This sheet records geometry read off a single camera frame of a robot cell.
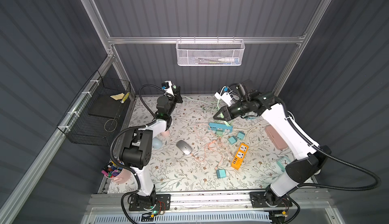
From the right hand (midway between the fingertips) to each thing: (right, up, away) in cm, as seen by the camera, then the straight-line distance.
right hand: (217, 117), depth 69 cm
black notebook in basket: (-57, +5, +8) cm, 57 cm away
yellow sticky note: (-52, +10, +12) cm, 55 cm away
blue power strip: (+6, -8, +30) cm, 31 cm away
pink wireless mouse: (-30, -12, +30) cm, 44 cm away
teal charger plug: (+19, -13, +27) cm, 36 cm away
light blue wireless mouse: (-35, -18, +24) cm, 46 cm away
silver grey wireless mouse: (-16, -20, +22) cm, 34 cm away
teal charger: (+4, -31, +12) cm, 33 cm away
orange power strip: (+13, -26, +15) cm, 33 cm away
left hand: (-18, +17, +17) cm, 30 cm away
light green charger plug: (+5, -11, +28) cm, 31 cm away
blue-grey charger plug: (+13, -16, +24) cm, 32 cm away
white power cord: (+27, -9, +31) cm, 42 cm away
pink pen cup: (-46, -31, +6) cm, 55 cm away
